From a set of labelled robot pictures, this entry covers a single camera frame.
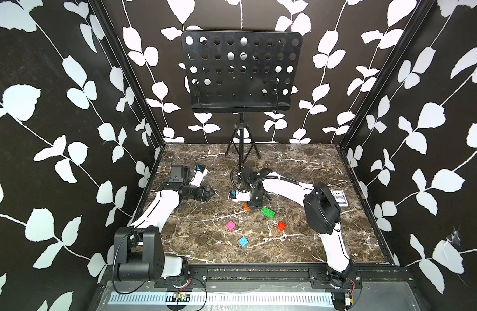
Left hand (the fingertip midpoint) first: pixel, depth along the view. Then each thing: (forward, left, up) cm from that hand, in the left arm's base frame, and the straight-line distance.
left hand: (207, 187), depth 88 cm
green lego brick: (-9, -28, -9) cm, 31 cm away
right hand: (-3, -21, -8) cm, 22 cm away
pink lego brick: (-15, -10, -10) cm, 20 cm away
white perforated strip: (-42, -9, -11) cm, 44 cm away
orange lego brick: (-7, -18, -8) cm, 21 cm away
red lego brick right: (-16, -34, -10) cm, 39 cm away
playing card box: (-3, -66, -9) cm, 66 cm away
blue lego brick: (-22, -16, -9) cm, 29 cm away
